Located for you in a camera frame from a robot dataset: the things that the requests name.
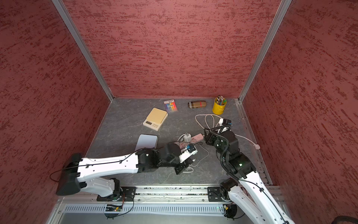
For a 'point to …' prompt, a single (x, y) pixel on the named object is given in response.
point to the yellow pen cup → (219, 103)
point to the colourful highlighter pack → (170, 105)
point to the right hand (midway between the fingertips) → (205, 132)
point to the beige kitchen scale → (155, 119)
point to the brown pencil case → (193, 104)
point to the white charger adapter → (187, 138)
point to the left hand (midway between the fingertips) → (189, 163)
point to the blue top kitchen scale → (146, 141)
